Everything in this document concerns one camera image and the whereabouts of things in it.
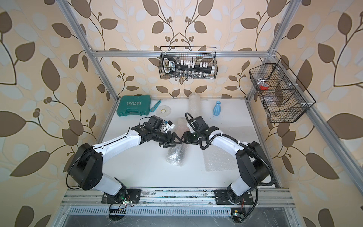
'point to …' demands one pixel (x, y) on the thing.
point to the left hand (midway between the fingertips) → (177, 141)
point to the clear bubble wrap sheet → (216, 158)
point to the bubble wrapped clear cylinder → (194, 105)
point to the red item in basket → (263, 86)
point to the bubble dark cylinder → (177, 153)
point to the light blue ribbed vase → (217, 109)
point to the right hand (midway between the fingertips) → (183, 140)
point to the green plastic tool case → (134, 105)
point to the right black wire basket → (281, 94)
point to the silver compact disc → (163, 110)
